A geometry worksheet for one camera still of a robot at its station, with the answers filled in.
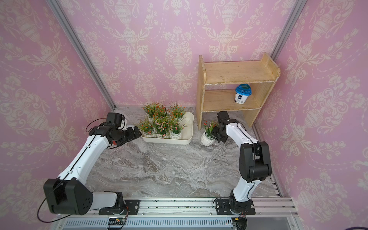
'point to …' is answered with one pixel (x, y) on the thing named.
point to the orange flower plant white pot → (151, 111)
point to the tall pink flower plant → (163, 125)
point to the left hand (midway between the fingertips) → (136, 136)
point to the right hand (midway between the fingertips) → (214, 136)
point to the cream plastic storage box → (187, 134)
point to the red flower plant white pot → (161, 111)
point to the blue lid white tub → (242, 91)
